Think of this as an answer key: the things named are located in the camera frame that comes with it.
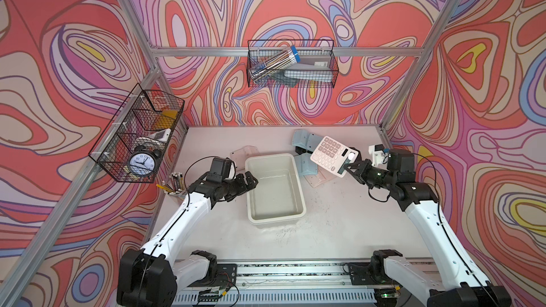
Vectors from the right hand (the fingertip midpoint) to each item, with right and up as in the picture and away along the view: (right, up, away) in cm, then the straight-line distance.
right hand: (344, 171), depth 75 cm
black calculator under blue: (-12, +7, +31) cm, 34 cm away
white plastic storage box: (-23, -12, +18) cm, 32 cm away
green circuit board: (-48, -43, -3) cm, 64 cm away
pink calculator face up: (-3, +6, +3) cm, 8 cm away
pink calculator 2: (-43, +4, +34) cm, 55 cm away
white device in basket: (-64, +13, -2) cm, 66 cm away
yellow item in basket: (-66, +19, +3) cm, 69 cm away
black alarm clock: (-68, +4, -7) cm, 68 cm away
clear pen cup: (-65, -6, +7) cm, 65 cm away
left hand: (-34, -6, +6) cm, 35 cm away
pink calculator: (-3, -5, +21) cm, 22 cm away
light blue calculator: (-11, 0, +22) cm, 24 cm away
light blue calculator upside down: (-8, +12, +32) cm, 35 cm away
